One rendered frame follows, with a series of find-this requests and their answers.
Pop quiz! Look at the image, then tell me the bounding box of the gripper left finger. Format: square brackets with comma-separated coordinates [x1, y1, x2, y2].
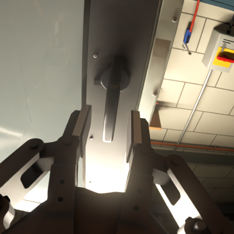
[0, 104, 92, 217]

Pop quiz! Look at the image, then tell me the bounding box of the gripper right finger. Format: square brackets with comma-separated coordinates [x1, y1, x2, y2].
[126, 109, 234, 234]

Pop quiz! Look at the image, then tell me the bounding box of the grey guard door with glass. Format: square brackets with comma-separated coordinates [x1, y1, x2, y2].
[0, 0, 164, 213]

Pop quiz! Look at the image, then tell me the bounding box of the orange brown tab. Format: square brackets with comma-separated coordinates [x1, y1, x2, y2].
[149, 109, 162, 131]

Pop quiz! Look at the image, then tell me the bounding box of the orange pipe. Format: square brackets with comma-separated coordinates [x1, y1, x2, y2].
[150, 140, 234, 152]

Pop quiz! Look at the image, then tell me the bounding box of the grey conduit pipe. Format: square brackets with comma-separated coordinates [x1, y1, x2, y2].
[173, 69, 213, 153]

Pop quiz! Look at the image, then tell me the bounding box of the blue air gun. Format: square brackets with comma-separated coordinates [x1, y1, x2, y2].
[182, 21, 196, 55]

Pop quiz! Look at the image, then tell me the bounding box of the dark grey latch handle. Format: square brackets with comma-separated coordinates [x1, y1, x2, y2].
[94, 55, 131, 143]

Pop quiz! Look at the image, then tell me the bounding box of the red switch handle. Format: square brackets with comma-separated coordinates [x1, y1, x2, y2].
[217, 54, 234, 64]

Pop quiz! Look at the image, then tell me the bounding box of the grey door frame post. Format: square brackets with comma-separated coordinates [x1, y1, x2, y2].
[137, 0, 185, 129]

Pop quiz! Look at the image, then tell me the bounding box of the grey switch box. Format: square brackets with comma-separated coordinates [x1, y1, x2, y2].
[202, 23, 234, 73]

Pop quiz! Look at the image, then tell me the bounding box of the orange hose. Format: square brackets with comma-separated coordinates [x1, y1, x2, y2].
[189, 0, 201, 33]

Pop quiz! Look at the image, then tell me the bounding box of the black cable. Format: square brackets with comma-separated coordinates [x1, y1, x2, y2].
[226, 16, 234, 34]

